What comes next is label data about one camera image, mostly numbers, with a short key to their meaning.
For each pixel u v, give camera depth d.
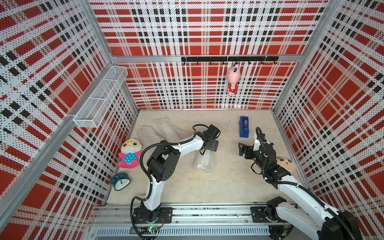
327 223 0.40
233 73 0.91
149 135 0.97
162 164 0.52
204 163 0.84
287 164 0.82
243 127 1.04
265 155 0.60
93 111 0.71
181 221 0.73
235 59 0.91
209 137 0.74
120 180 0.79
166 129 1.05
